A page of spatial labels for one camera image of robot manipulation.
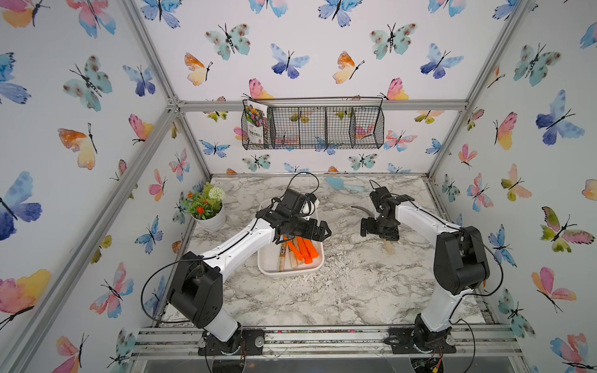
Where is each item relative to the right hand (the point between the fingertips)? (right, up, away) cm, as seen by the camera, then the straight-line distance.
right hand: (376, 233), depth 92 cm
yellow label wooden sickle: (+6, -5, +3) cm, 8 cm away
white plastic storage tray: (-42, -9, +1) cm, 43 cm away
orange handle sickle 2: (-34, -4, +2) cm, 34 cm away
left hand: (-22, +3, -11) cm, 24 cm away
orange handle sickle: (-28, -7, -1) cm, 29 cm away
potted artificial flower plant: (-66, +10, -2) cm, 67 cm away
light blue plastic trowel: (-11, +21, +26) cm, 35 cm away
